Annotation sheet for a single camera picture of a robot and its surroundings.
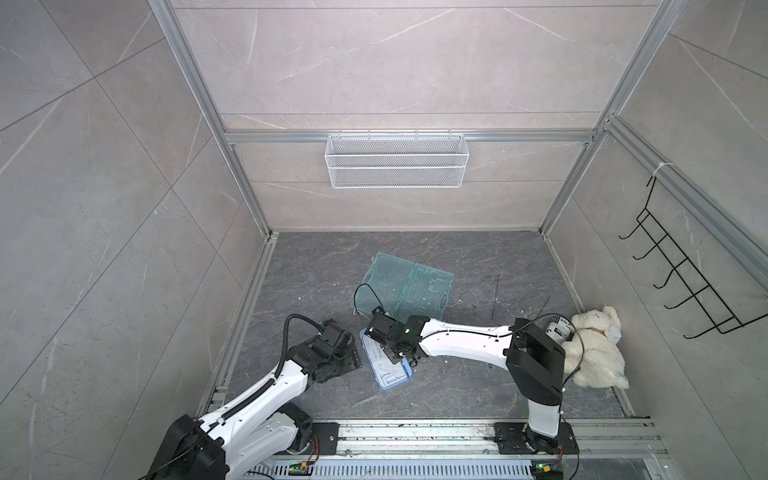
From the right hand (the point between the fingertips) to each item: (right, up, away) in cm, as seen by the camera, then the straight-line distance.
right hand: (398, 341), depth 86 cm
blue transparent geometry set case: (-3, -8, -5) cm, 10 cm away
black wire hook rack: (+66, +21, -19) cm, 72 cm away
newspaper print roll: (+50, +3, +3) cm, 50 cm away
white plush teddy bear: (+51, -1, -10) cm, 52 cm away
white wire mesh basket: (0, +58, +15) cm, 60 cm away
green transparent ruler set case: (+3, +14, +15) cm, 20 cm away
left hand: (-13, -3, -2) cm, 14 cm away
